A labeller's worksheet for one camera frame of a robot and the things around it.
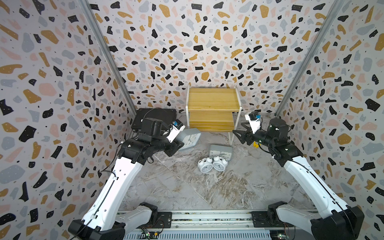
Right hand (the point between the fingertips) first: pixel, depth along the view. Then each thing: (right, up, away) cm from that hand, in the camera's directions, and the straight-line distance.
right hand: (238, 127), depth 72 cm
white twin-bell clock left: (-16, -22, +13) cm, 30 cm away
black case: (-45, +9, +42) cm, 62 cm away
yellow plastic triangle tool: (+6, -8, -5) cm, 11 cm away
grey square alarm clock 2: (-3, -15, +18) cm, 24 cm away
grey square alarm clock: (-23, -5, 0) cm, 24 cm away
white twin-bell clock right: (-8, -21, +13) cm, 26 cm away
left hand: (-28, -6, -3) cm, 29 cm away
